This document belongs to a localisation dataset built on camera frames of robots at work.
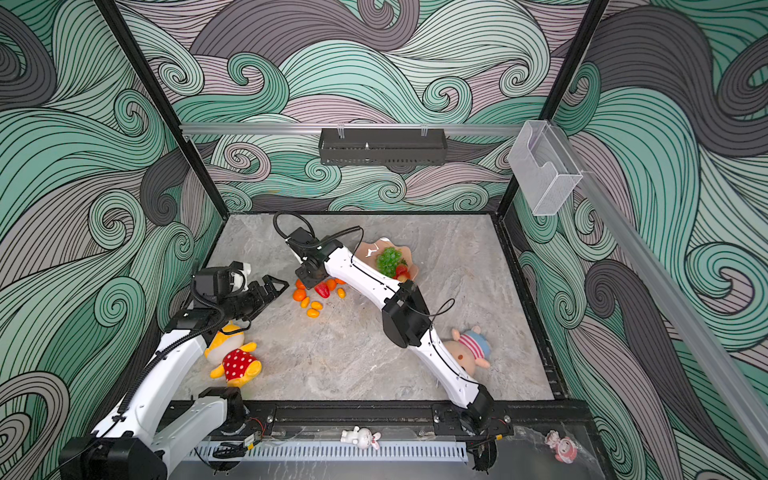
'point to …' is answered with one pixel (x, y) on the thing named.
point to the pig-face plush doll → (470, 348)
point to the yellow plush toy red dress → (236, 361)
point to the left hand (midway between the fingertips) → (281, 289)
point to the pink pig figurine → (565, 449)
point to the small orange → (331, 284)
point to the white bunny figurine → (363, 437)
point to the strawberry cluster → (322, 289)
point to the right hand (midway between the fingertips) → (312, 275)
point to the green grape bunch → (388, 260)
